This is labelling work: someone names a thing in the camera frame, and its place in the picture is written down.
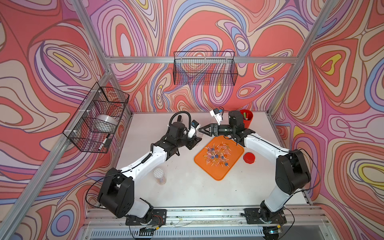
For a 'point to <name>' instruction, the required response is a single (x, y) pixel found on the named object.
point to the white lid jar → (159, 174)
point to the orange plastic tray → (219, 173)
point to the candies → (218, 155)
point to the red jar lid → (249, 157)
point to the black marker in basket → (100, 147)
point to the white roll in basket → (103, 123)
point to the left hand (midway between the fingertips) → (198, 136)
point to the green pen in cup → (244, 114)
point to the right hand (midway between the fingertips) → (201, 133)
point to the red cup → (247, 116)
